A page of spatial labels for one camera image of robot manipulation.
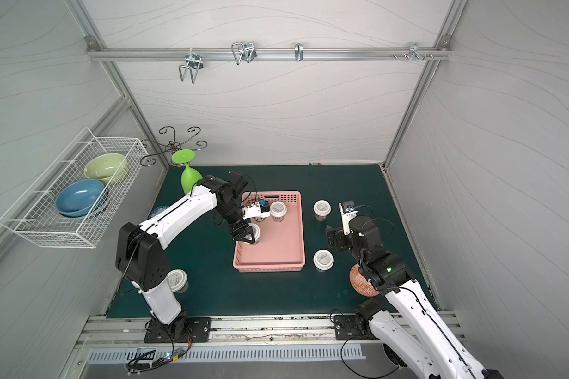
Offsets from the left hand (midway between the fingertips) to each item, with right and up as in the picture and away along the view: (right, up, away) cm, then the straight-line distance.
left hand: (250, 233), depth 81 cm
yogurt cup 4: (+26, -10, +1) cm, 28 cm away
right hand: (+32, +5, -7) cm, 33 cm away
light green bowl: (-45, +22, -8) cm, 51 cm away
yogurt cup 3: (+27, +7, +15) cm, 32 cm away
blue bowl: (-45, +13, -17) cm, 50 cm away
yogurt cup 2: (+2, +1, -3) cm, 4 cm away
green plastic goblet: (-22, +20, +1) cm, 30 cm away
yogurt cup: (+9, +7, +13) cm, 17 cm away
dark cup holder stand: (-29, +31, +3) cm, 42 cm away
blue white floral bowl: (-43, +6, +18) cm, 47 cm away
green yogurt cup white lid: (+4, +6, -6) cm, 9 cm away
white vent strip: (-1, -34, -11) cm, 36 cm away
